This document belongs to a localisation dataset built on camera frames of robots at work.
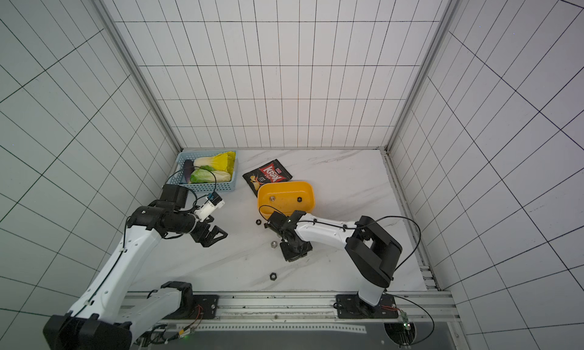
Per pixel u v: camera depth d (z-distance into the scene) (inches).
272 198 38.9
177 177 40.6
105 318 15.1
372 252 17.6
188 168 42.4
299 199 39.5
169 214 21.2
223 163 40.7
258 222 36.3
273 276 31.2
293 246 27.6
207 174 39.0
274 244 34.4
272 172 43.3
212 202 26.0
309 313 28.5
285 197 39.6
